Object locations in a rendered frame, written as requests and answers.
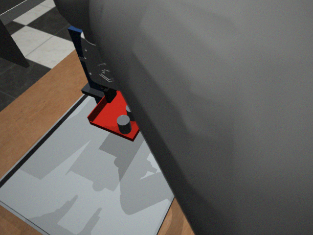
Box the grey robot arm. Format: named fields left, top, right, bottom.
left=53, top=0, right=313, bottom=235

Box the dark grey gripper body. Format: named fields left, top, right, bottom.
left=81, top=32, right=120, bottom=91

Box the grey cylinder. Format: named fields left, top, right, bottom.
left=117, top=115, right=132, bottom=134
left=126, top=105, right=135, bottom=121

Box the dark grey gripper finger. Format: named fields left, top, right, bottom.
left=99, top=85, right=117, bottom=103

